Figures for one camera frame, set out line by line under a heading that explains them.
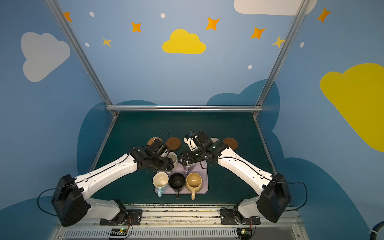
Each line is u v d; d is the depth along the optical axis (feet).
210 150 1.81
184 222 2.41
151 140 3.42
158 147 2.05
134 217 2.45
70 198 1.30
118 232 2.40
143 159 1.84
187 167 2.76
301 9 2.31
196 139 2.01
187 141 2.36
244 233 2.40
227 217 2.44
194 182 2.82
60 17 2.35
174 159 2.41
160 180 2.76
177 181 2.76
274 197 1.31
